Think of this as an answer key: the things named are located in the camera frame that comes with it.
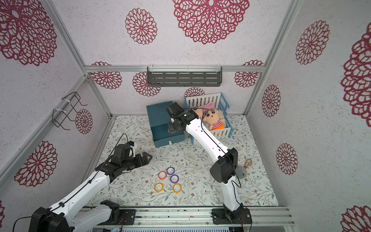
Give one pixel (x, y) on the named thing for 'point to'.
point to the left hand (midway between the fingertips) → (147, 159)
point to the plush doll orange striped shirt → (212, 116)
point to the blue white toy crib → (221, 105)
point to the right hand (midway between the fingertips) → (179, 128)
